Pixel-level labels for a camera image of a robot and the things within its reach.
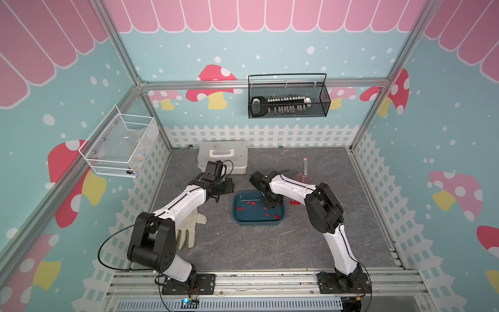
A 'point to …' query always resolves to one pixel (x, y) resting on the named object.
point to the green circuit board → (188, 303)
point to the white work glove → (186, 231)
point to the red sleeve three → (239, 208)
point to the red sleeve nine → (277, 216)
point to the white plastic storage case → (233, 154)
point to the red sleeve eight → (267, 214)
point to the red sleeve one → (249, 202)
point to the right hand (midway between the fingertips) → (276, 201)
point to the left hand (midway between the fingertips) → (231, 188)
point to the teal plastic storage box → (251, 208)
